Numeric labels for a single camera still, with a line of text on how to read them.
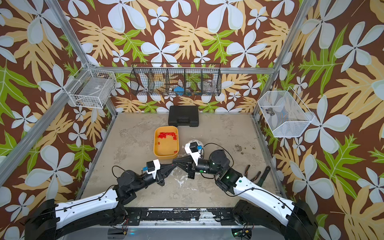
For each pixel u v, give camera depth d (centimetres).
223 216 74
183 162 59
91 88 86
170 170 63
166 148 99
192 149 55
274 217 45
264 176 89
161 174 59
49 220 42
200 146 55
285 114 84
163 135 107
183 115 115
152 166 54
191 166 57
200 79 99
